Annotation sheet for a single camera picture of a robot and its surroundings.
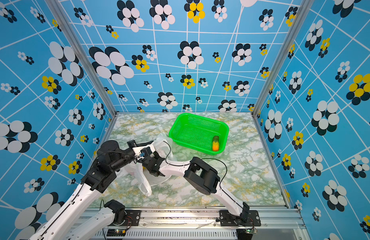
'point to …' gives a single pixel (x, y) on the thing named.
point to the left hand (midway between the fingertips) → (151, 138)
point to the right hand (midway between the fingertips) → (152, 156)
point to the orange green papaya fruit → (215, 144)
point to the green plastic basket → (198, 133)
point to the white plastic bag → (164, 148)
